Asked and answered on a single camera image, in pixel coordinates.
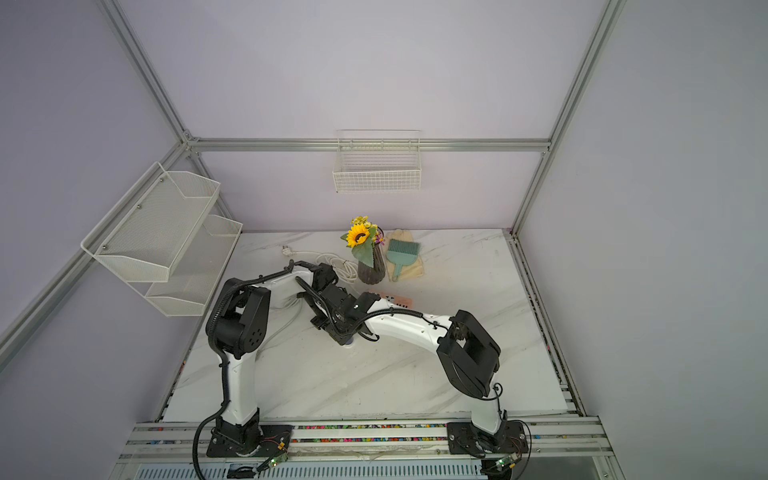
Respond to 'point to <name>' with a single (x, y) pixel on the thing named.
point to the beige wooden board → (411, 271)
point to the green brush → (401, 253)
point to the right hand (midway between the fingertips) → (346, 328)
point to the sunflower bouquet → (361, 237)
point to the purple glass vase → (373, 275)
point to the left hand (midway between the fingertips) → (347, 333)
